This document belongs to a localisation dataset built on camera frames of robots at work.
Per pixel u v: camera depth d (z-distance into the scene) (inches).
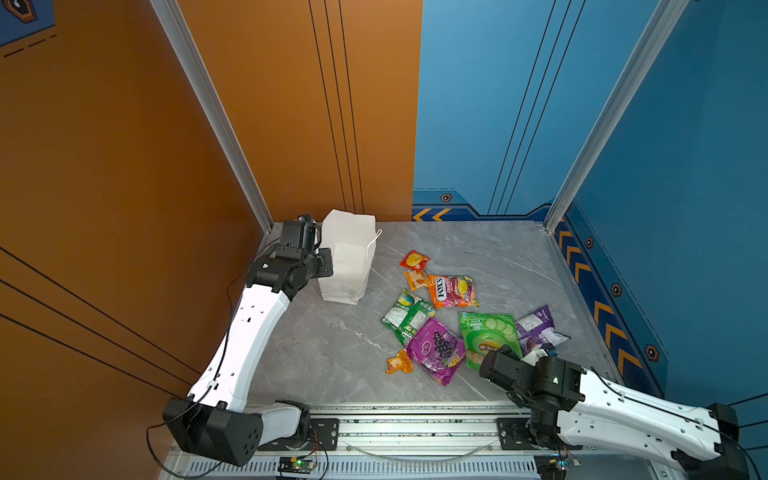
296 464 27.9
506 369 22.0
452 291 38.0
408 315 36.0
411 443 28.6
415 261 41.4
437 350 31.9
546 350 26.2
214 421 14.4
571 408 19.5
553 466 27.6
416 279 40.1
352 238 38.0
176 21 27.8
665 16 27.5
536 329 34.5
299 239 21.4
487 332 35.0
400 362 32.8
